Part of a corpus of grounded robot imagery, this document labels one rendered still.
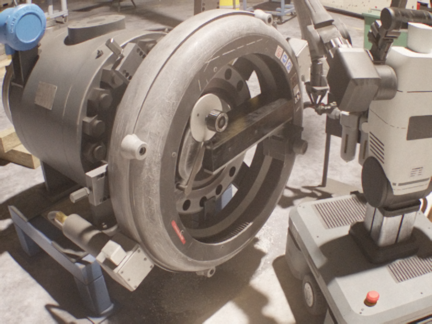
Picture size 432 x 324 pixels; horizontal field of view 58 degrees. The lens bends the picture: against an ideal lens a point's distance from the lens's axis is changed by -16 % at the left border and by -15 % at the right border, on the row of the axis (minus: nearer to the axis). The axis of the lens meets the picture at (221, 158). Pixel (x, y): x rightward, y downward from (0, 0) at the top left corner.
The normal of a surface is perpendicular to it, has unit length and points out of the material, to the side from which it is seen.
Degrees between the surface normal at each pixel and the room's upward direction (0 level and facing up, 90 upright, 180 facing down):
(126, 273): 90
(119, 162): 73
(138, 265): 90
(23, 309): 0
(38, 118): 78
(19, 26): 90
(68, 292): 0
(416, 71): 90
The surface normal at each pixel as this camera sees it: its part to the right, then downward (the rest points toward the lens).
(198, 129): 0.79, 0.28
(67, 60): -0.39, -0.48
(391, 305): -0.02, -0.88
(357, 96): 0.18, 0.84
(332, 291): -0.71, -0.54
